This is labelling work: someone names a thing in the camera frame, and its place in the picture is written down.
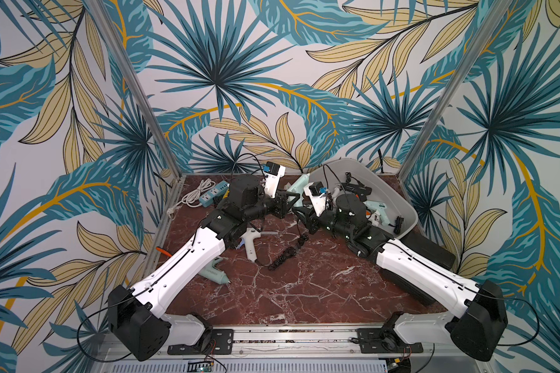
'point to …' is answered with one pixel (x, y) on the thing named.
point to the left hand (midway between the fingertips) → (295, 198)
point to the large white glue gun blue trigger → (248, 238)
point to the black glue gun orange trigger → (359, 191)
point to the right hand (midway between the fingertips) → (297, 204)
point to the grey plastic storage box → (400, 213)
